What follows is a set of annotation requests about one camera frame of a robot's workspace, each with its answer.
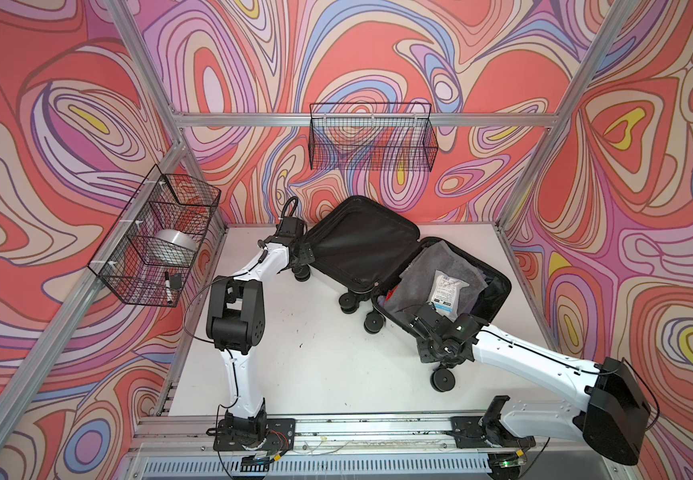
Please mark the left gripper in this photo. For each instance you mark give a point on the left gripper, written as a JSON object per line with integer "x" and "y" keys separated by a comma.
{"x": 304, "y": 253}

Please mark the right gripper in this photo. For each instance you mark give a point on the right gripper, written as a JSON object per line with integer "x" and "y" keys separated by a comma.
{"x": 424, "y": 354}

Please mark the clear plastic packet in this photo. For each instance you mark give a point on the clear plastic packet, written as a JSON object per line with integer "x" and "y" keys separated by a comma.
{"x": 445, "y": 293}

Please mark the black suitcase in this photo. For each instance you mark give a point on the black suitcase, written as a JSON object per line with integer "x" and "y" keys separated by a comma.
{"x": 365, "y": 247}

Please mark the grey towel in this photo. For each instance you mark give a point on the grey towel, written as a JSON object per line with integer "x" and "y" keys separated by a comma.
{"x": 415, "y": 282}

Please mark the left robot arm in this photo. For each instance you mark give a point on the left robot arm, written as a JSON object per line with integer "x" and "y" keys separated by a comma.
{"x": 236, "y": 321}

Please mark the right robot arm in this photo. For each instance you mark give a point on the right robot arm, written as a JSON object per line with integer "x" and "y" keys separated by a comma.
{"x": 599, "y": 404}

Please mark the white tape roll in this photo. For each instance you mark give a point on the white tape roll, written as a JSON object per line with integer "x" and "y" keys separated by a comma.
{"x": 173, "y": 248}

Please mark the black marker pen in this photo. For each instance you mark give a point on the black marker pen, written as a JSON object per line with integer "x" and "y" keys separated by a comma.
{"x": 172, "y": 285}

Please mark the back wall wire basket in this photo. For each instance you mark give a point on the back wall wire basket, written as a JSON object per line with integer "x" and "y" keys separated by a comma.
{"x": 372, "y": 136}

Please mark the wall wire basket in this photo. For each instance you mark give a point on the wall wire basket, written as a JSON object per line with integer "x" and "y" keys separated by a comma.
{"x": 372, "y": 136}
{"x": 163, "y": 227}

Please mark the left wall wire basket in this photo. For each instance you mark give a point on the left wall wire basket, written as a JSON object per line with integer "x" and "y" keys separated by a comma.
{"x": 163, "y": 227}

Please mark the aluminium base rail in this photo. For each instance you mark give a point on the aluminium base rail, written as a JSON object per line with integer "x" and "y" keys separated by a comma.
{"x": 415, "y": 445}

